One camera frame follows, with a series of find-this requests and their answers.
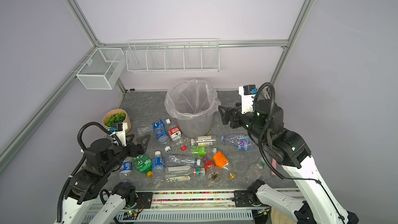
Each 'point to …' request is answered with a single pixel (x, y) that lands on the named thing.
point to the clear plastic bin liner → (192, 99)
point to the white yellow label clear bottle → (203, 140)
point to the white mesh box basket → (103, 69)
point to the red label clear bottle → (175, 134)
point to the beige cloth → (278, 216)
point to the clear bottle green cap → (254, 171)
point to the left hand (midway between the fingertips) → (141, 138)
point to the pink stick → (273, 164)
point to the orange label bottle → (223, 163)
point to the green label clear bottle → (202, 151)
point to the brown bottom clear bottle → (215, 174)
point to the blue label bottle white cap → (158, 168)
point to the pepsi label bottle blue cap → (125, 168)
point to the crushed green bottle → (143, 164)
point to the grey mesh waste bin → (191, 128)
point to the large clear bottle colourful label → (242, 142)
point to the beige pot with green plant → (117, 115)
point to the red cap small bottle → (208, 164)
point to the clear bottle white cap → (174, 160)
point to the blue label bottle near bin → (158, 126)
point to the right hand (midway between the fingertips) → (228, 105)
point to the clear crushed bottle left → (144, 129)
